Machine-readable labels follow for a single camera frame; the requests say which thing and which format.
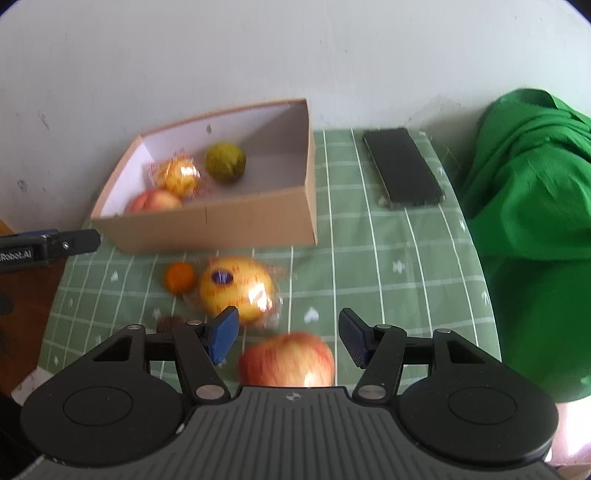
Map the dark red date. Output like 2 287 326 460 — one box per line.
155 316 186 334

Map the small orange mandarin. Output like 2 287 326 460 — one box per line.
164 262 197 296

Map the orange with sticker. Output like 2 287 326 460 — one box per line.
182 256 287 329

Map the red apple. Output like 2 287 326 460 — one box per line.
128 188 182 213
238 332 335 388

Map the green yellow pear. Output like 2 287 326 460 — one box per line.
204 142 246 184

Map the green checkered tablecloth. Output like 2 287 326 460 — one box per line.
38 130 500 387

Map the brown cardboard box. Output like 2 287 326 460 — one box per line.
90 98 318 255

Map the wrapped orange in box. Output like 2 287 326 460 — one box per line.
144 150 212 200

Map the black smartphone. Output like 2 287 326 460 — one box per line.
363 128 445 207

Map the green cloth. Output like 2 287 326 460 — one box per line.
459 89 590 402

